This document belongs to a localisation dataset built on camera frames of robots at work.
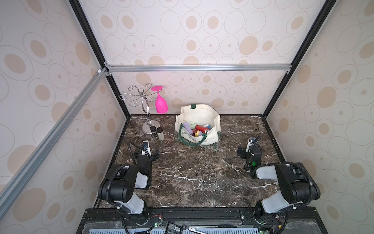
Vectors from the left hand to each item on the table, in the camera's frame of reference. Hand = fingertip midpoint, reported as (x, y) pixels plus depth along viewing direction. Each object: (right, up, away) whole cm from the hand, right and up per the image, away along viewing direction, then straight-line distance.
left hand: (151, 144), depth 90 cm
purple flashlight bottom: (+22, +10, +13) cm, 28 cm away
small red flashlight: (+33, +9, +6) cm, 35 cm away
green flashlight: (+26, +11, +14) cm, 31 cm away
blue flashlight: (+37, +11, +10) cm, 39 cm away
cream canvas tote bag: (+34, +19, +13) cm, 40 cm away
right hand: (+66, -2, +4) cm, 66 cm away
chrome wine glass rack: (-5, +11, +13) cm, 18 cm away
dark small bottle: (-2, +9, +10) cm, 14 cm away
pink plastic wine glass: (+5, +25, +5) cm, 26 cm away
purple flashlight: (+29, +7, +2) cm, 30 cm away
